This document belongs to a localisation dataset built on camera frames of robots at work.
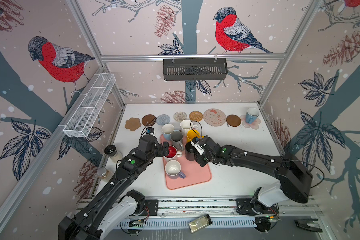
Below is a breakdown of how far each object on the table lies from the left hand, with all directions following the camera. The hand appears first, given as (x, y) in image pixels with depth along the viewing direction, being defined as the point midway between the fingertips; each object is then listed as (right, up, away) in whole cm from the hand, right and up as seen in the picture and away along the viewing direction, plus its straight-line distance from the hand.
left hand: (160, 144), depth 77 cm
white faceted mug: (+14, +9, +21) cm, 27 cm away
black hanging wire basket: (+20, +49, +29) cm, 61 cm away
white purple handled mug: (+6, -16, +9) cm, 19 cm away
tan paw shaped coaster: (-25, +9, +29) cm, 40 cm away
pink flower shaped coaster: (+64, +8, +29) cm, 71 cm away
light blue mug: (+1, +6, +21) cm, 22 cm away
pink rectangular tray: (+19, -18, +6) cm, 27 cm away
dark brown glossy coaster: (-15, +12, +34) cm, 38 cm away
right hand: (+18, -10, +6) cm, 22 cm away
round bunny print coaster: (+36, +14, +36) cm, 53 cm away
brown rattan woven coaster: (+21, +15, +37) cm, 45 cm away
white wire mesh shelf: (-39, +22, +2) cm, 45 cm away
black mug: (+16, -6, +9) cm, 19 cm away
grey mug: (+7, +1, +15) cm, 17 cm away
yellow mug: (+17, +3, +20) cm, 26 cm away
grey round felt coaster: (-4, +12, +33) cm, 36 cm away
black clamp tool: (+71, -36, -8) cm, 80 cm away
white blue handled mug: (+60, +16, +25) cm, 67 cm away
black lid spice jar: (-27, -8, +6) cm, 29 cm away
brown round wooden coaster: (+50, +11, +34) cm, 61 cm away
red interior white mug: (+6, -6, +11) cm, 14 cm away
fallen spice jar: (+19, -34, -11) cm, 41 cm away
